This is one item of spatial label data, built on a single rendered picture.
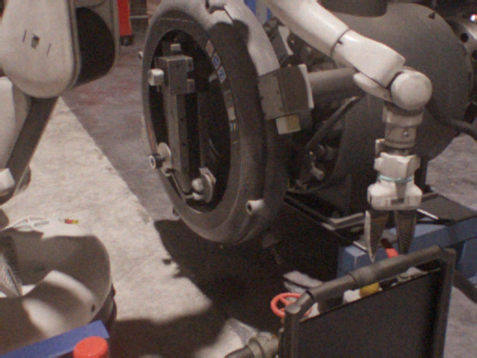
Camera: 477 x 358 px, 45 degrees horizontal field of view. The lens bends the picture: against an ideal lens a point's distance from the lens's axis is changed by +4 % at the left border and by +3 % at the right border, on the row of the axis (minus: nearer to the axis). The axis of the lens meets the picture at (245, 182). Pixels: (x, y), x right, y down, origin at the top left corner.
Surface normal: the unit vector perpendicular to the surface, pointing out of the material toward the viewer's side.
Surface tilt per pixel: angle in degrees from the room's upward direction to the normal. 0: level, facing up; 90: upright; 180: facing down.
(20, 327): 53
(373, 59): 72
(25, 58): 89
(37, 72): 91
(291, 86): 67
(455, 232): 90
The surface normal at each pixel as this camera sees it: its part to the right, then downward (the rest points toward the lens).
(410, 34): 0.34, -0.50
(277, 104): -0.85, 0.20
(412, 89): 0.04, 0.33
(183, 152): 0.52, 0.29
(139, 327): 0.00, -0.93
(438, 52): 0.44, -0.26
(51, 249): -0.24, 0.08
